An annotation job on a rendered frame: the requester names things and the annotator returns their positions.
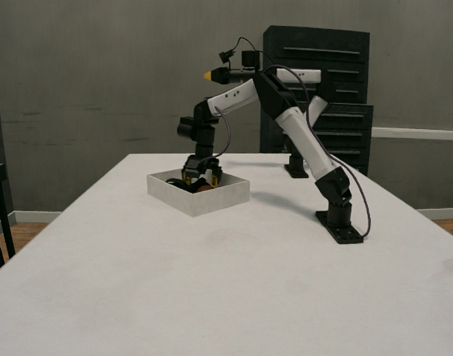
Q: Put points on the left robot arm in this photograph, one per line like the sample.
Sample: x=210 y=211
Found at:
x=331 y=180

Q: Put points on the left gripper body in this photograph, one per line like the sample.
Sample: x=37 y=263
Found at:
x=204 y=152

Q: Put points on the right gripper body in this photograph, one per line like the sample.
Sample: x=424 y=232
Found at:
x=217 y=75

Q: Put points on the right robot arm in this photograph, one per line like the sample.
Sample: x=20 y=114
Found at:
x=250 y=58

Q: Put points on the dark brown ball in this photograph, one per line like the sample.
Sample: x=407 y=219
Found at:
x=204 y=188

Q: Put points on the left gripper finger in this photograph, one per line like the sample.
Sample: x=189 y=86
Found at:
x=214 y=181
x=187 y=179

